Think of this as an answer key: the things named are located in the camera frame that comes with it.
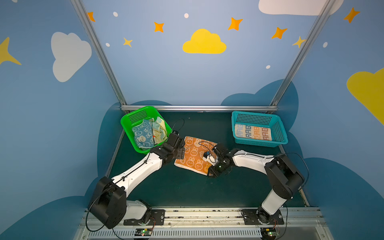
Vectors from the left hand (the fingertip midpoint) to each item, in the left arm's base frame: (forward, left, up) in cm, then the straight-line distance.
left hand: (178, 149), depth 86 cm
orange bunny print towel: (+3, -12, -12) cm, 17 cm away
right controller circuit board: (-38, -46, -13) cm, 61 cm away
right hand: (-9, -20, -11) cm, 24 cm away
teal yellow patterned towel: (+19, +16, -8) cm, 26 cm away
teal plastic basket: (+17, -68, -6) cm, 70 cm away
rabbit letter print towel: (+22, -53, -11) cm, 58 cm away
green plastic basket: (+31, +37, -7) cm, 49 cm away
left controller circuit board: (-39, +15, -13) cm, 44 cm away
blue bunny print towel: (+17, +26, -9) cm, 33 cm away
